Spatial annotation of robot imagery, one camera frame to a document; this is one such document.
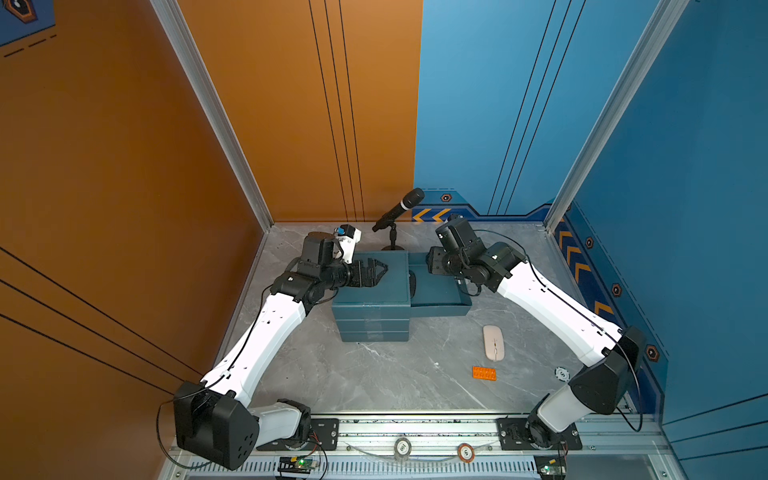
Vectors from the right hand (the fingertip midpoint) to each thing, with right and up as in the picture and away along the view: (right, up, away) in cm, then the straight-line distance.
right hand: (436, 258), depth 79 cm
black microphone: (-6, +17, +6) cm, 19 cm away
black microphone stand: (-12, +6, +23) cm, 26 cm away
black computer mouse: (-6, -7, +4) cm, 10 cm away
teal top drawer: (0, -10, +3) cm, 10 cm away
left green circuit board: (-35, -49, -8) cm, 61 cm away
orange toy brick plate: (+14, -32, +4) cm, 35 cm away
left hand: (-16, -1, -2) cm, 16 cm away
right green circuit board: (+26, -49, -8) cm, 57 cm away
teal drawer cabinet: (-15, -13, -5) cm, 20 cm away
